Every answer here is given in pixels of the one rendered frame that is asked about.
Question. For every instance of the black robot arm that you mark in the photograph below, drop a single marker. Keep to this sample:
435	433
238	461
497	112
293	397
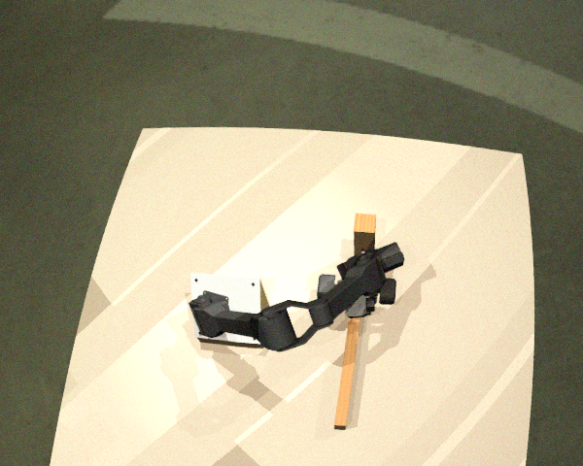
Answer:
362	275

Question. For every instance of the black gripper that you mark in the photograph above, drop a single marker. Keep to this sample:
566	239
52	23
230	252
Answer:
387	292

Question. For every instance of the brown wooden post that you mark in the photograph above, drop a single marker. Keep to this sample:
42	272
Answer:
364	233

